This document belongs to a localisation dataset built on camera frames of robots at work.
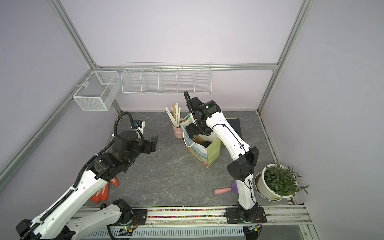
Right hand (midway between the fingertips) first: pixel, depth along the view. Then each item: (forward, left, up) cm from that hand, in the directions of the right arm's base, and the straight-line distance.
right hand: (198, 133), depth 79 cm
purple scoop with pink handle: (-22, -19, -21) cm, 36 cm away
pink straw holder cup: (+12, +14, -14) cm, 23 cm away
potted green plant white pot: (-24, -36, -6) cm, 43 cm away
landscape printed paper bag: (-11, -4, +4) cm, 12 cm away
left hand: (-7, +23, +6) cm, 25 cm away
